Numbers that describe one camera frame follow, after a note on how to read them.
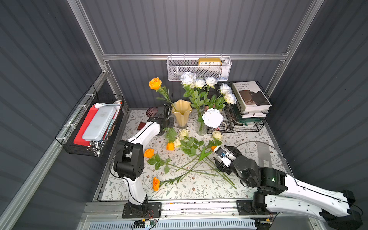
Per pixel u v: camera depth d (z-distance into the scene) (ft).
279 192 1.51
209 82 2.76
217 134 3.24
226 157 1.76
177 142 3.12
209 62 2.85
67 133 2.00
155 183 2.54
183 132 3.27
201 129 3.29
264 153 3.23
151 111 3.06
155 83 2.70
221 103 2.65
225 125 3.36
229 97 2.46
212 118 2.05
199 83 2.77
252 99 3.06
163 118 2.41
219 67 3.01
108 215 2.38
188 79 2.31
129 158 1.63
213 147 3.08
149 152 2.99
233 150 2.00
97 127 2.23
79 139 2.16
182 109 3.26
